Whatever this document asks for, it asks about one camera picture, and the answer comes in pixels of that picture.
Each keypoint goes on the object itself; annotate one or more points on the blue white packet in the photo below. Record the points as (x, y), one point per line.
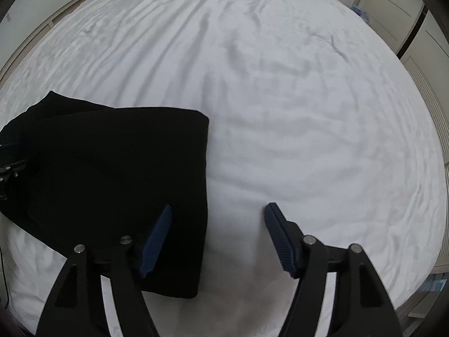
(361, 13)

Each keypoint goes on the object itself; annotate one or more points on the white wardrobe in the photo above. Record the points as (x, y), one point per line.
(393, 0)

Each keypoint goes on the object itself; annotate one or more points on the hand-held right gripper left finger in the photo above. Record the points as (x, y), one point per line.
(156, 238)

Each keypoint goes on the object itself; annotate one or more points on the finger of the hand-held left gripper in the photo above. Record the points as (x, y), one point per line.
(15, 170)

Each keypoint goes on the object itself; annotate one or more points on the bed with white duvet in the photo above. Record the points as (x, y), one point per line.
(280, 112)

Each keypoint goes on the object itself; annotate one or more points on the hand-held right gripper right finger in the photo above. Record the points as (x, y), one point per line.
(280, 238)

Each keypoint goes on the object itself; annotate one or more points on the black pants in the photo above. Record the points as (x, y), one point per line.
(105, 165)

